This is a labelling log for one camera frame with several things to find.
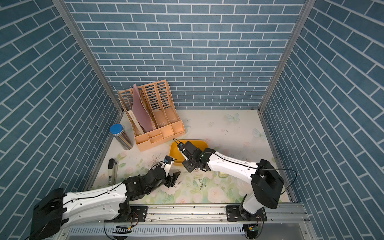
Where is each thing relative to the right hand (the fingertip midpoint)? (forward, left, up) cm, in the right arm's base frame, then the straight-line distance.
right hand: (188, 162), depth 83 cm
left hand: (-6, +5, 0) cm, 8 cm away
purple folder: (+31, +37, +6) cm, 49 cm away
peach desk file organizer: (+47, +29, +7) cm, 56 cm away
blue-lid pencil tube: (+10, +41, +8) cm, 43 cm away
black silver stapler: (-4, +44, -5) cm, 45 cm away
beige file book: (+17, +34, +9) cm, 39 cm away
